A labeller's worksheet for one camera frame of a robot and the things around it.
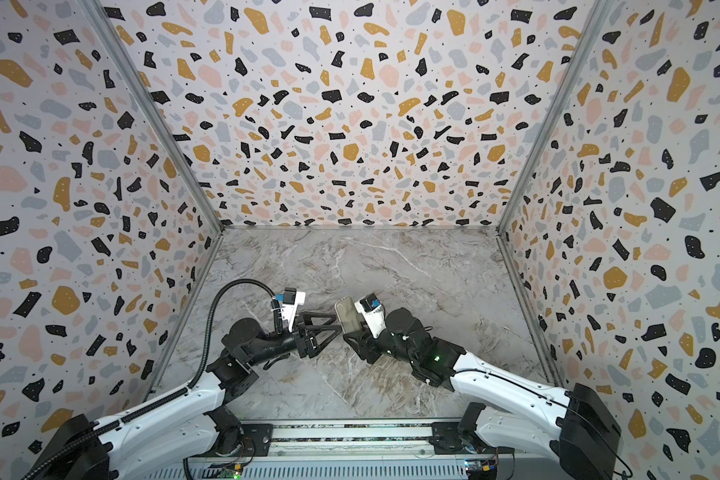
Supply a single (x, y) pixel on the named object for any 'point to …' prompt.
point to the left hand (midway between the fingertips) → (336, 324)
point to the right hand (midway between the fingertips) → (346, 329)
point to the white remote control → (349, 315)
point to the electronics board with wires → (228, 471)
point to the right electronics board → (481, 469)
